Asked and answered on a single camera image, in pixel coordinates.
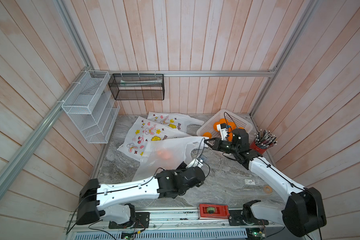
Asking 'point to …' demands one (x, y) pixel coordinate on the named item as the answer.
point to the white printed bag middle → (134, 133)
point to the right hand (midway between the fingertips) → (204, 140)
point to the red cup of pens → (263, 140)
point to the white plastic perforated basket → (225, 114)
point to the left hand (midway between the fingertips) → (191, 166)
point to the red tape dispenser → (213, 211)
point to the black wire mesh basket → (137, 86)
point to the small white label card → (249, 182)
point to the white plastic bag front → (185, 149)
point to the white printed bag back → (176, 121)
